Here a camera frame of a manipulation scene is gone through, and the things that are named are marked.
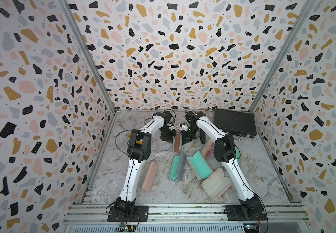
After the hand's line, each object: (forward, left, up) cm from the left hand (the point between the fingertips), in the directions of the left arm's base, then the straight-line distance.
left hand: (176, 141), depth 100 cm
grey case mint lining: (-21, 0, +5) cm, 21 cm away
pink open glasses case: (-29, -22, -1) cm, 36 cm away
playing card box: (+13, -1, 0) cm, 13 cm away
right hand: (-2, -3, 0) cm, 4 cm away
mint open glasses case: (-17, -14, -1) cm, 22 cm away
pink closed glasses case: (-26, +16, +5) cm, 31 cm away
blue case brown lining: (-1, -1, 0) cm, 1 cm away
